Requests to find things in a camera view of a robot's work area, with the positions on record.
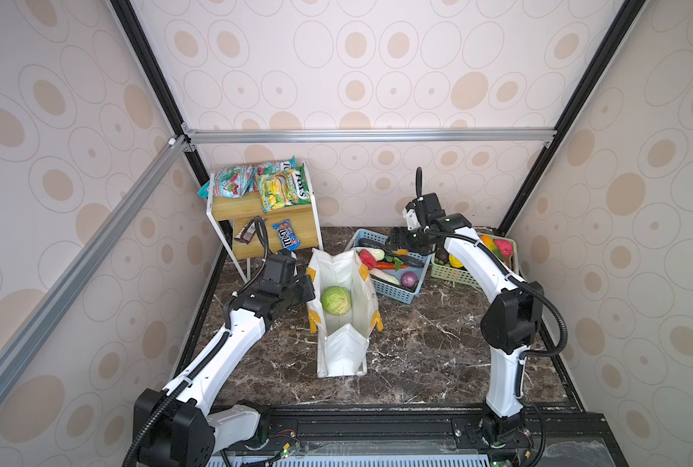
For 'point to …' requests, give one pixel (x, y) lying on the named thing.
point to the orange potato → (401, 252)
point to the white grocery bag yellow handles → (343, 342)
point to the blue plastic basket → (392, 291)
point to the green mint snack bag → (295, 184)
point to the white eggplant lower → (384, 276)
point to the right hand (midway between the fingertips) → (396, 242)
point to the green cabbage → (336, 301)
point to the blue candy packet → (288, 240)
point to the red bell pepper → (367, 259)
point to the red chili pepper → (388, 266)
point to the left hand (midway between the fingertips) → (319, 280)
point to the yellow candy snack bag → (273, 194)
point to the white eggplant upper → (379, 254)
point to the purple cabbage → (409, 279)
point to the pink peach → (504, 246)
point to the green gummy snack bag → (232, 182)
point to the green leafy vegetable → (395, 261)
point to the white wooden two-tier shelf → (228, 217)
